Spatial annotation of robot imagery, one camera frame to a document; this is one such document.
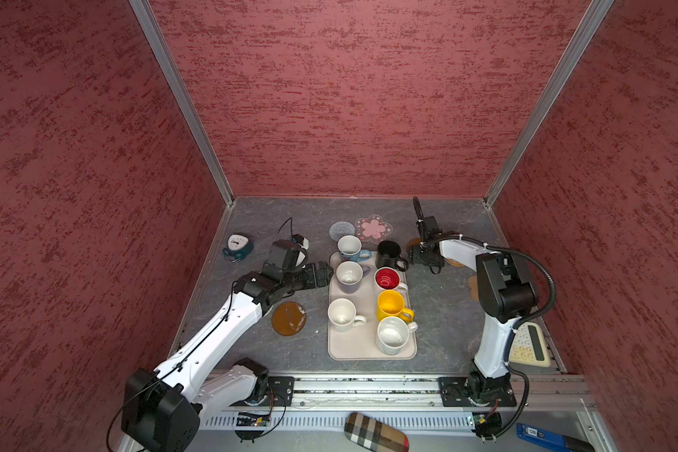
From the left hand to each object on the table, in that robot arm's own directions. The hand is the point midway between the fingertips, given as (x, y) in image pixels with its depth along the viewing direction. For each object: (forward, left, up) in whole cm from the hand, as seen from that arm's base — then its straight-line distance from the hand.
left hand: (319, 279), depth 79 cm
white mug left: (-6, -7, -13) cm, 16 cm away
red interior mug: (+7, -22, -11) cm, 25 cm away
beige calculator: (-14, -62, -14) cm, 65 cm away
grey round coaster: (+30, -6, -15) cm, 34 cm away
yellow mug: (-1, -23, -14) cm, 27 cm away
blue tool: (-36, -57, -11) cm, 69 cm away
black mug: (+17, -23, -13) cm, 31 cm away
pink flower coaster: (+31, -18, -15) cm, 39 cm away
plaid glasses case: (-35, -15, -12) cm, 40 cm away
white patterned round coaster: (-4, +3, +17) cm, 18 cm away
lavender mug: (+8, -9, -13) cm, 18 cm away
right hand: (+16, -36, -16) cm, 42 cm away
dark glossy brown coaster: (-6, +11, -16) cm, 20 cm away
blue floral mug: (+17, -9, -9) cm, 21 cm away
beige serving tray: (-13, -12, -16) cm, 24 cm away
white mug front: (-11, -22, -14) cm, 29 cm away
